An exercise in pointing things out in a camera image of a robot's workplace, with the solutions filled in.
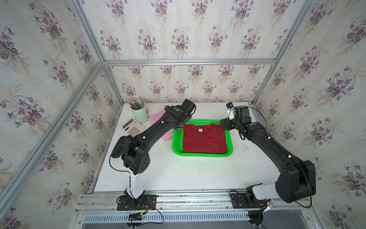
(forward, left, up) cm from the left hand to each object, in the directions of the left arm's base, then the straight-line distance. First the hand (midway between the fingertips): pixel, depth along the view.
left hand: (187, 122), depth 86 cm
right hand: (+1, -27, +2) cm, 27 cm away
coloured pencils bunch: (+18, +37, -3) cm, 41 cm away
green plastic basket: (-4, +6, -16) cm, 18 cm away
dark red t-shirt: (-5, -15, -13) cm, 20 cm away
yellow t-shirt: (-1, -26, -9) cm, 27 cm away
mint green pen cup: (+14, +34, -11) cm, 38 cm away
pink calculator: (+7, +39, -15) cm, 42 cm away
